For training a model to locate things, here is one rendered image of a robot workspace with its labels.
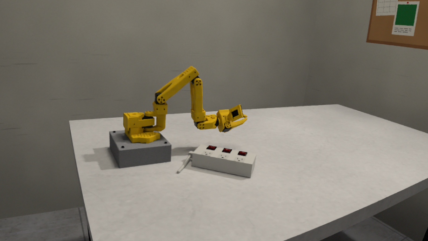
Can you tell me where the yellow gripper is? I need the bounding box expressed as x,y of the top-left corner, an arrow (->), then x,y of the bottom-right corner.
216,104 -> 247,133

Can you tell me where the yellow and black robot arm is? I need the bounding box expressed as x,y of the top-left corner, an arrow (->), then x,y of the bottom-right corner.
125,66 -> 219,143

